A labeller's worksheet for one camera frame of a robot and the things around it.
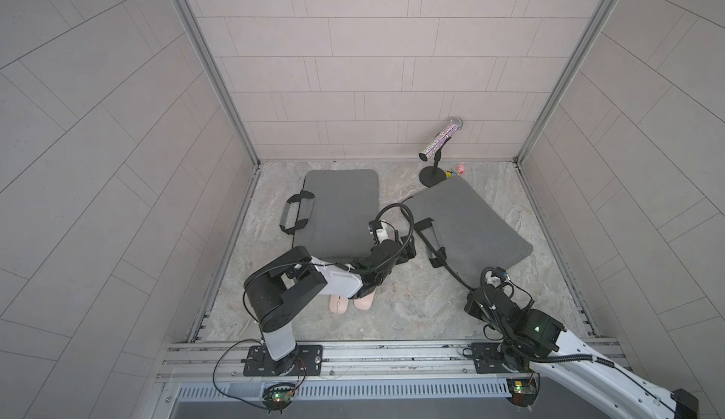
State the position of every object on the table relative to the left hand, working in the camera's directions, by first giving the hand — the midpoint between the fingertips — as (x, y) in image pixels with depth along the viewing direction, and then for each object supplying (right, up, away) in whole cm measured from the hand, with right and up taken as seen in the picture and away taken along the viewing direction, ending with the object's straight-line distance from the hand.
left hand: (411, 240), depth 88 cm
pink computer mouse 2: (-14, -17, -7) cm, 23 cm away
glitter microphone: (+16, +39, +9) cm, 43 cm away
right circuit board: (+25, -33, -20) cm, 46 cm away
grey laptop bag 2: (+19, +1, +6) cm, 20 cm away
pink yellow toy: (+23, +24, +24) cm, 41 cm away
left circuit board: (-34, -31, -24) cm, 52 cm away
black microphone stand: (+11, +21, +23) cm, 33 cm away
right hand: (+15, -17, -6) cm, 23 cm away
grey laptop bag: (-26, +7, +8) cm, 28 cm away
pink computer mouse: (-22, -16, -9) cm, 29 cm away
